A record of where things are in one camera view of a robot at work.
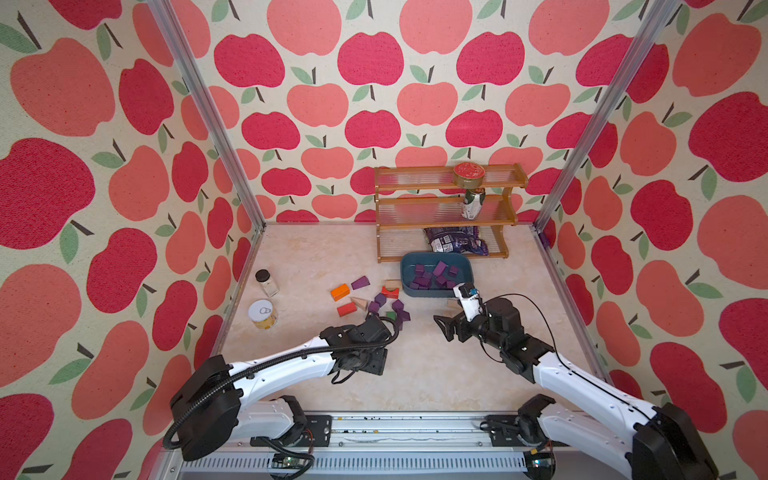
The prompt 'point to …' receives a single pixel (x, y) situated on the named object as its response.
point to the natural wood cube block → (393, 284)
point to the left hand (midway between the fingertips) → (377, 367)
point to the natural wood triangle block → (360, 302)
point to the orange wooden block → (340, 292)
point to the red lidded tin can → (468, 175)
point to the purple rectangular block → (405, 316)
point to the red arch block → (391, 294)
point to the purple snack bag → (456, 239)
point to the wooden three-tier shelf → (460, 209)
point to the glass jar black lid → (263, 276)
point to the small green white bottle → (473, 202)
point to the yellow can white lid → (261, 312)
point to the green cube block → (391, 314)
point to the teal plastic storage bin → (408, 272)
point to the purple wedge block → (359, 283)
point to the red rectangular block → (347, 309)
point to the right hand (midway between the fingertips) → (450, 314)
